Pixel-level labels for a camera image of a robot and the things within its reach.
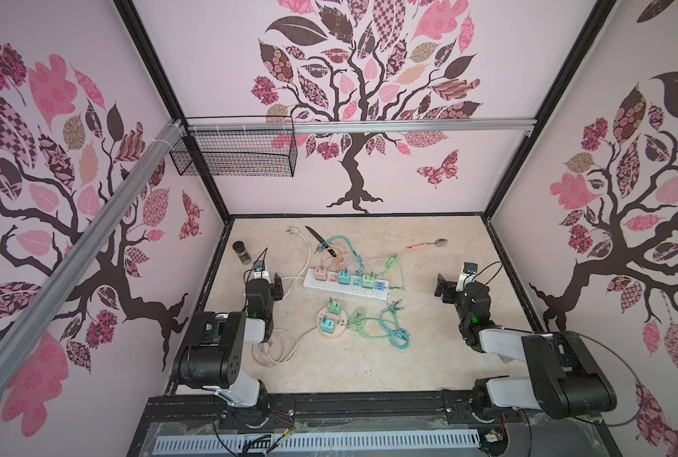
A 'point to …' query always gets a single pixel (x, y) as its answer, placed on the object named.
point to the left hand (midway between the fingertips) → (268, 279)
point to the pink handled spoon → (439, 243)
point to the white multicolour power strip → (380, 289)
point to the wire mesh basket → (238, 147)
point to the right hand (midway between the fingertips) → (455, 274)
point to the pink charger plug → (320, 273)
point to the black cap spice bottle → (240, 248)
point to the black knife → (326, 245)
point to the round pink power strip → (341, 324)
